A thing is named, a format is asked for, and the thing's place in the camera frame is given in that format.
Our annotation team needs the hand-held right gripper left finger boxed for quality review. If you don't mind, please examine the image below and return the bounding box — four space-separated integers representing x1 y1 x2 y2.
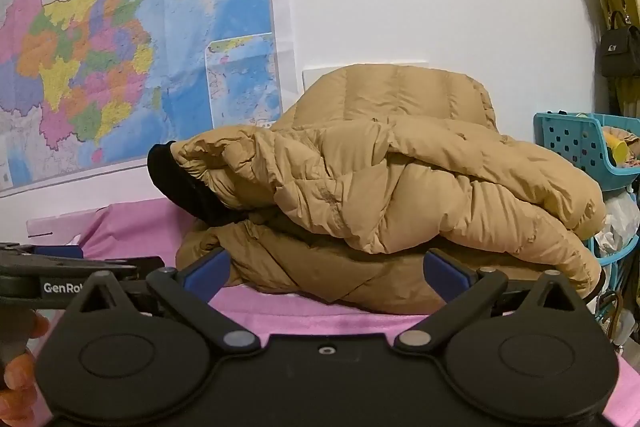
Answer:
67 247 262 355

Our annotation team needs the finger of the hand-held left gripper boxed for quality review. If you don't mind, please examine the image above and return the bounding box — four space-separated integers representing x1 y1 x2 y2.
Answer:
0 243 84 264
50 257 166 281

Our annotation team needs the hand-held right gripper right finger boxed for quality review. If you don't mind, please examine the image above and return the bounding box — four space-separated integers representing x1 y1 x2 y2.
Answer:
394 248 584 354

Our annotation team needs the tan down jacket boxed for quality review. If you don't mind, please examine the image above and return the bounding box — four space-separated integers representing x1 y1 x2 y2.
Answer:
146 63 607 315

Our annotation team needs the person's left hand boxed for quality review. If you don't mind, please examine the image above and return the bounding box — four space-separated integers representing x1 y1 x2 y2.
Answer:
0 311 52 410

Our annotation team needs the pink bed sheet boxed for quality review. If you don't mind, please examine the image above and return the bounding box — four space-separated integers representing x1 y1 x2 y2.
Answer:
25 199 640 427

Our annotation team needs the teal perforated plastic basket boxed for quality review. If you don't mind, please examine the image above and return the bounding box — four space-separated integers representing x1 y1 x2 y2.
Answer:
533 111 640 192

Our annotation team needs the white plastic bag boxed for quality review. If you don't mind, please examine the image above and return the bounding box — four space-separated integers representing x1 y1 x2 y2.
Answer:
594 193 640 259

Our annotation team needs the black handbag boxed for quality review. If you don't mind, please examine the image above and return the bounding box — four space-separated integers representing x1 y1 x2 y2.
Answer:
600 10 640 78

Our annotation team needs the white wall socket panel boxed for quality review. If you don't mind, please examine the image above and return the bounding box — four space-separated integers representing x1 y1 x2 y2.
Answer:
302 59 432 96

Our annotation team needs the colourful wall map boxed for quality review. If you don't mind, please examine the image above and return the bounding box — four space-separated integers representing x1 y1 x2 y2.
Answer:
0 0 297 198

